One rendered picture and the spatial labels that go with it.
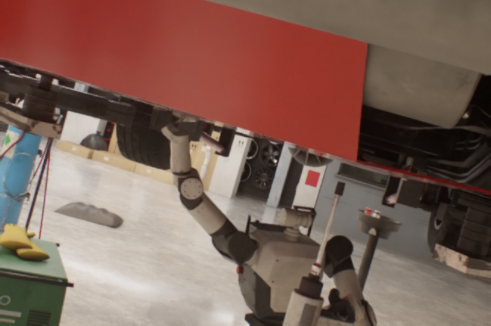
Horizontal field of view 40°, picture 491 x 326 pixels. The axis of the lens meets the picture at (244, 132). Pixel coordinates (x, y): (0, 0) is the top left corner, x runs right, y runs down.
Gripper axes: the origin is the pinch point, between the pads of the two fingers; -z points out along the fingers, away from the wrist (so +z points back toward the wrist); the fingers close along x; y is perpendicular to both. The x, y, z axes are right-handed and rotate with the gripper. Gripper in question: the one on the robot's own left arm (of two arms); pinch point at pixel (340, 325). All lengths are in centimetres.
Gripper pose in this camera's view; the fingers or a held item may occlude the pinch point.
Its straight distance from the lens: 207.6
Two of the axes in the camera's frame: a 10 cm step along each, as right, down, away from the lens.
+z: 1.6, 0.6, 9.8
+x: -2.8, 9.6, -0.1
